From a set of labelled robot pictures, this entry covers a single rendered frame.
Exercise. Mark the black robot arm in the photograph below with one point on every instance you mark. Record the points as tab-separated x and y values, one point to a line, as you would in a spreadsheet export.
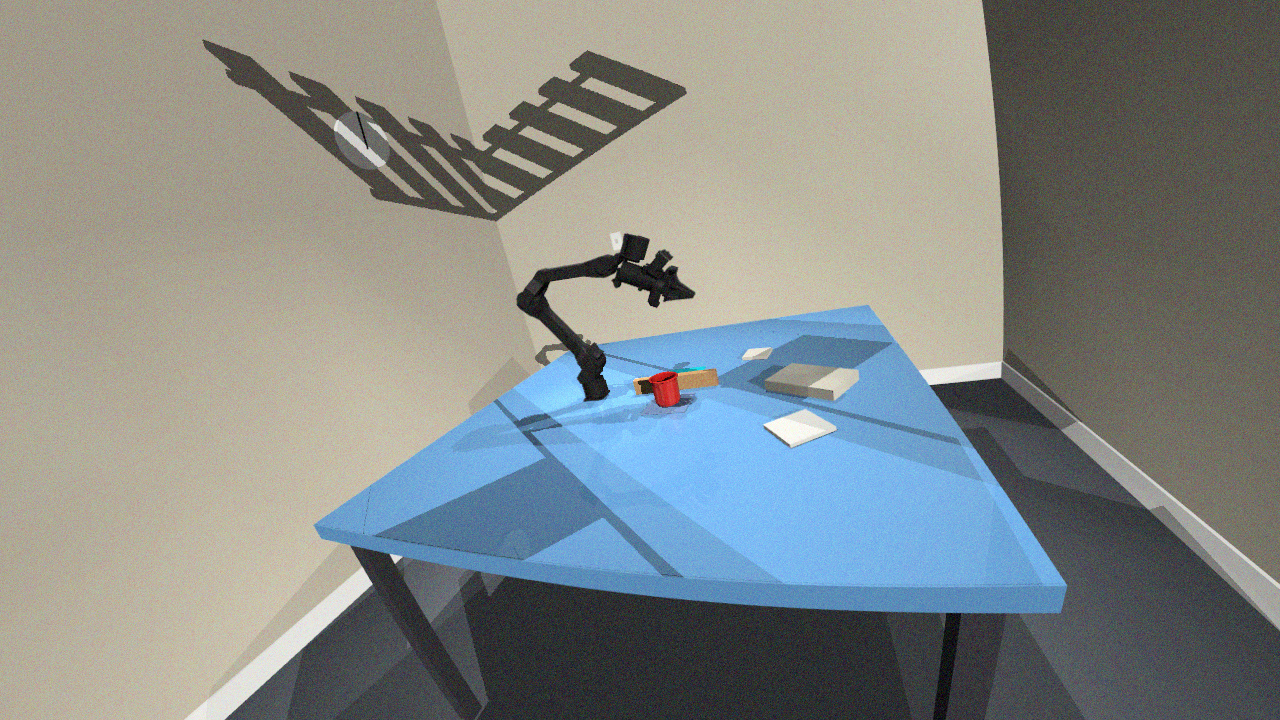
590	358

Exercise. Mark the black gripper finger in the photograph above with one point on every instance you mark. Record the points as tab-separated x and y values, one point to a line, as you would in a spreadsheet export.
674	292
678	283

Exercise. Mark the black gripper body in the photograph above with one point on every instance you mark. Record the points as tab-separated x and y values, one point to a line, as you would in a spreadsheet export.
656	286

